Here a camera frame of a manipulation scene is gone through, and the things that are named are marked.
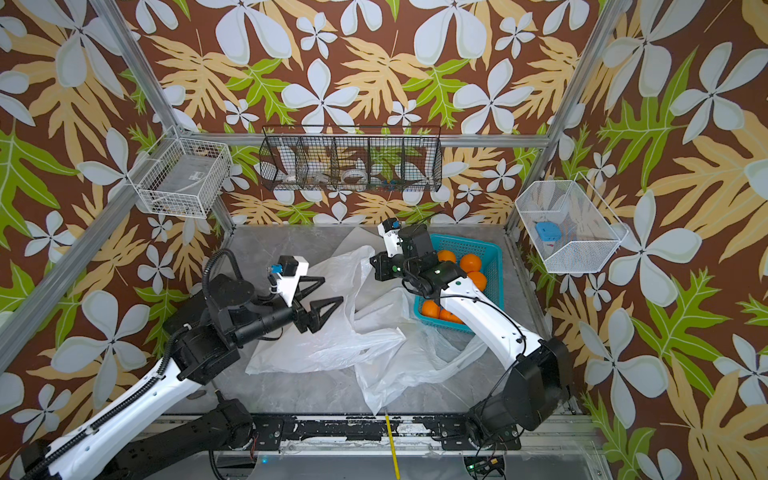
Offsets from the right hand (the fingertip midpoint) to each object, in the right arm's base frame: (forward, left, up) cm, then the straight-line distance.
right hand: (368, 259), depth 78 cm
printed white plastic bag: (-19, +8, -10) cm, 23 cm away
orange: (-4, -18, -20) cm, 28 cm away
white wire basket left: (+25, +56, +9) cm, 61 cm away
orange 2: (-6, -23, -19) cm, 31 cm away
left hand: (-14, +7, +8) cm, 18 cm away
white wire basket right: (+12, -58, +1) cm, 59 cm away
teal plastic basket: (+15, -42, -20) cm, 48 cm away
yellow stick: (-40, -6, -26) cm, 48 cm away
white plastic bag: (-18, -17, -21) cm, 32 cm away
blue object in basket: (+10, -51, 0) cm, 52 cm away
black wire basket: (+38, +6, +6) cm, 39 cm away
